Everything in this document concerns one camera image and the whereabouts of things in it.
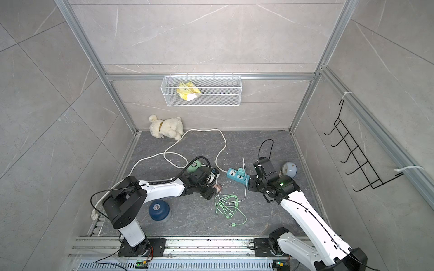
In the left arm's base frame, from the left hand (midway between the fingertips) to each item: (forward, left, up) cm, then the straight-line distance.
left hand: (214, 186), depth 90 cm
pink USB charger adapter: (-1, -2, +2) cm, 3 cm away
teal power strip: (+7, -11, 0) cm, 13 cm away
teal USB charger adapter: (+6, -15, +5) cm, 17 cm away
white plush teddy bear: (+39, +28, +7) cm, 48 cm away
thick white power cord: (-11, +62, -3) cm, 63 cm away
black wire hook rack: (-13, -59, +29) cm, 67 cm away
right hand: (-5, -19, +14) cm, 24 cm away
